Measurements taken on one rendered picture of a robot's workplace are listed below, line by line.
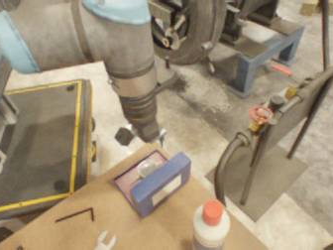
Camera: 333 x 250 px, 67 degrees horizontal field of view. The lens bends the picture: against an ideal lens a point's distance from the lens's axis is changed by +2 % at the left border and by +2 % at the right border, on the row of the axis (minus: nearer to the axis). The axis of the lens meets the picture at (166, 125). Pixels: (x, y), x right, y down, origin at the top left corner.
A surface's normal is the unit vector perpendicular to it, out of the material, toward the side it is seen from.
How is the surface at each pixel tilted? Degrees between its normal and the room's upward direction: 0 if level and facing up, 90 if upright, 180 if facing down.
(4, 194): 0
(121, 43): 90
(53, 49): 79
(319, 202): 0
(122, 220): 0
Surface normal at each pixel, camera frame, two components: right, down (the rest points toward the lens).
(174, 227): -0.07, -0.66
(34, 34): 0.12, 0.15
